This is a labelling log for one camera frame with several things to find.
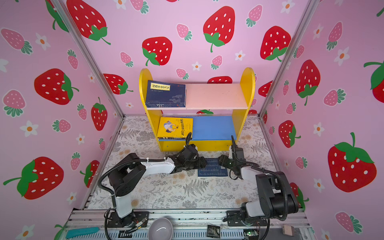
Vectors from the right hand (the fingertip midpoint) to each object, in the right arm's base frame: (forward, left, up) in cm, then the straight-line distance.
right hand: (221, 159), depth 94 cm
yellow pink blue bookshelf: (+46, +8, -3) cm, 47 cm away
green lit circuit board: (-37, -15, -3) cm, 40 cm away
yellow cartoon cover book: (+9, +31, +16) cm, 36 cm away
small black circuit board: (-39, +3, 0) cm, 39 cm away
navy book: (-7, +5, -1) cm, 9 cm away
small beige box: (-34, -32, -1) cm, 47 cm away
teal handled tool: (-47, +68, 0) cm, 83 cm away
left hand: (-5, +10, +2) cm, 11 cm away
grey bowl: (-41, +28, 0) cm, 49 cm away
